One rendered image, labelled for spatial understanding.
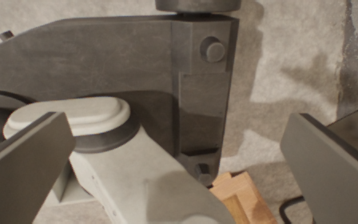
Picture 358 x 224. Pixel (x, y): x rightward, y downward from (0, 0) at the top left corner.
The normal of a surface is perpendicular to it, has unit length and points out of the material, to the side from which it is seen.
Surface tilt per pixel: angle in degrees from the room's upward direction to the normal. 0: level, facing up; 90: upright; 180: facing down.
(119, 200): 90
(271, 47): 0
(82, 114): 90
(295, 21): 0
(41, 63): 0
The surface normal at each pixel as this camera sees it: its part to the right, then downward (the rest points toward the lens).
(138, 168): -0.01, -0.86
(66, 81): 0.18, 0.51
